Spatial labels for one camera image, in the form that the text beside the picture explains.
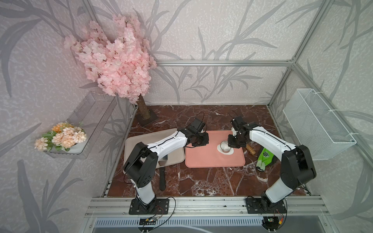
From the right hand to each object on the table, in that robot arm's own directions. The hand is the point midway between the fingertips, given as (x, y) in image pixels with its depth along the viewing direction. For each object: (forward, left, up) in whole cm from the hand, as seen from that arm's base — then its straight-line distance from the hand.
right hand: (229, 144), depth 89 cm
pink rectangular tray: (-6, +14, -3) cm, 15 cm away
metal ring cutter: (0, +3, -3) cm, 4 cm away
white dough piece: (-4, 0, -5) cm, 6 cm away
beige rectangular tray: (-5, +35, -7) cm, 36 cm away
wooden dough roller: (-3, -15, -5) cm, 16 cm away
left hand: (0, +13, +4) cm, 14 cm away
